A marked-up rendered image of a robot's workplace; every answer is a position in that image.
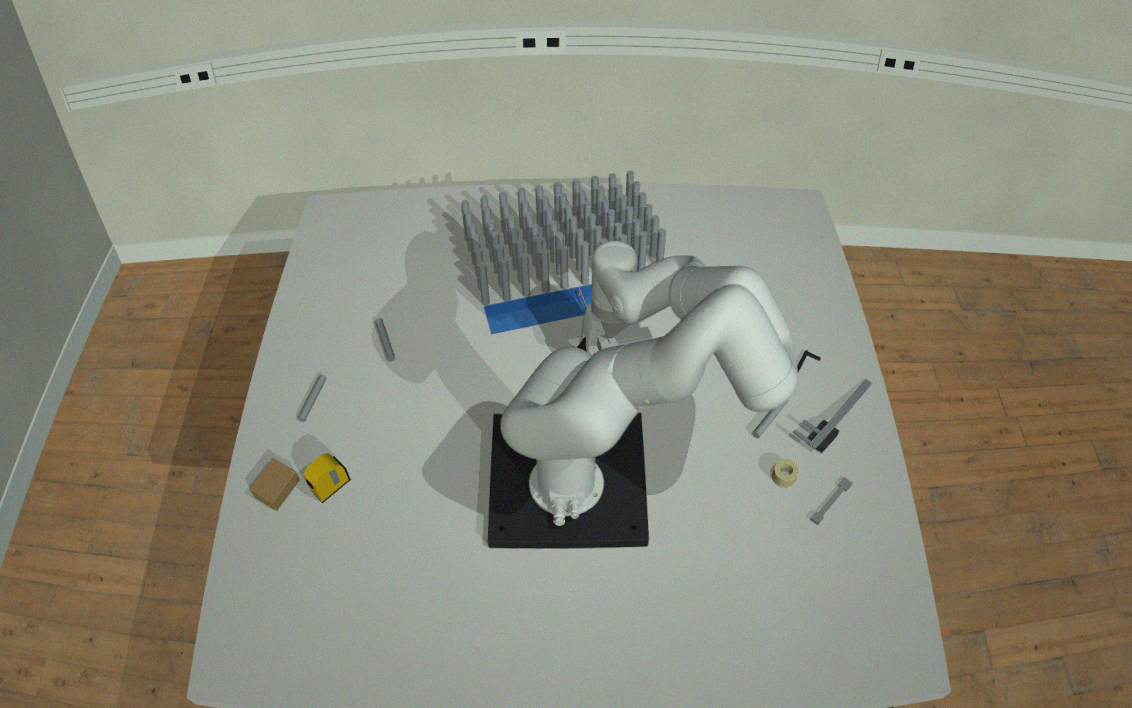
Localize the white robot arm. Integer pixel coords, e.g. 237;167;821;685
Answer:
500;241;798;526

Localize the beige cylindrical spacer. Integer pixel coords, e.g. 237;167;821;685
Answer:
772;459;799;488

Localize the brown cardboard box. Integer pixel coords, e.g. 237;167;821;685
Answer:
250;458;300;511

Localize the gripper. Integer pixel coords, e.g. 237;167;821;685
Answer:
577;304;606;355

